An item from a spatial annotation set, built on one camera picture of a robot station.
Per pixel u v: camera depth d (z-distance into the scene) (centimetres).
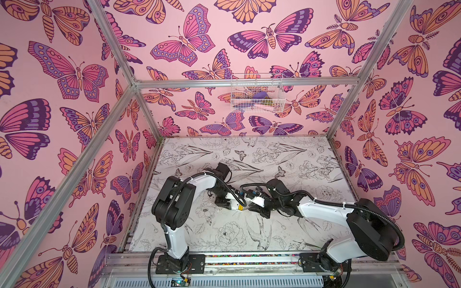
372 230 43
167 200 51
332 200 92
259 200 74
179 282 72
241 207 88
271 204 73
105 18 72
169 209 46
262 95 95
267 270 73
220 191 80
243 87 96
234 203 95
